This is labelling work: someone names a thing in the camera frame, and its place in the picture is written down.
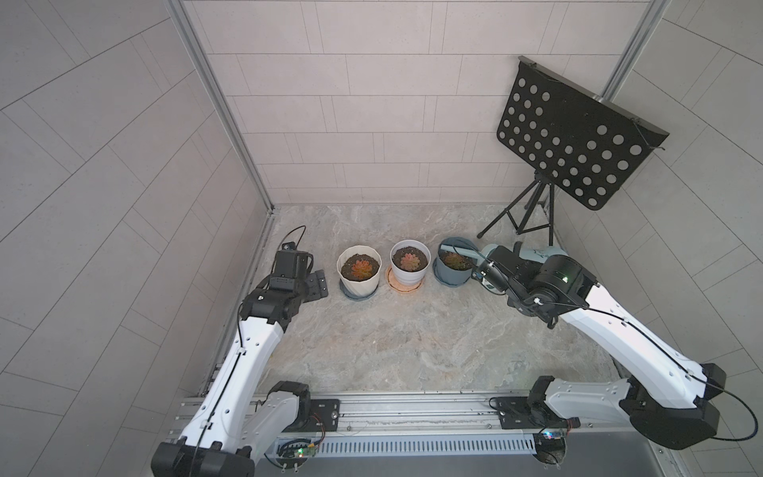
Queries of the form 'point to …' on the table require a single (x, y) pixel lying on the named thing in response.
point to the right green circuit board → (549, 445)
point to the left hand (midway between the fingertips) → (312, 277)
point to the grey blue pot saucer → (357, 297)
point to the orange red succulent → (362, 269)
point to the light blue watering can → (537, 253)
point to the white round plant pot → (420, 249)
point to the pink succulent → (409, 262)
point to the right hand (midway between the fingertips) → (525, 276)
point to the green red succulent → (457, 261)
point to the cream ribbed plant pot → (345, 260)
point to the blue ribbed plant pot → (448, 275)
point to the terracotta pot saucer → (401, 288)
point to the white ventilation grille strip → (427, 445)
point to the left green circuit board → (306, 451)
